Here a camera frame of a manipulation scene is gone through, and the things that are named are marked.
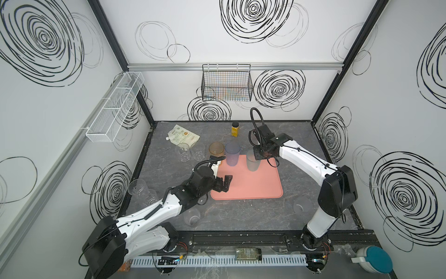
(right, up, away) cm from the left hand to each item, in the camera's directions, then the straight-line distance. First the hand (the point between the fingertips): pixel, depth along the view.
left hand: (225, 173), depth 79 cm
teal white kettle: (+55, -28, -16) cm, 64 cm away
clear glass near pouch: (-24, +8, +22) cm, 33 cm away
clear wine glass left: (-45, -9, +9) cm, 47 cm away
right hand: (+16, +8, +8) cm, 20 cm away
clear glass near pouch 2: (-17, +9, +23) cm, 30 cm away
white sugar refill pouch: (-31, +18, +33) cm, 49 cm away
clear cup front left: (-16, -21, +1) cm, 26 cm away
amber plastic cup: (-5, +11, +11) cm, 16 cm away
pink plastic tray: (+21, -8, +13) cm, 26 cm away
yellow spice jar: (+6, +22, +28) cm, 36 cm away
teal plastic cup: (+14, +3, +8) cm, 16 cm away
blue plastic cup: (+4, +9, +16) cm, 19 cm away
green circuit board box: (+9, -29, -11) cm, 33 cm away
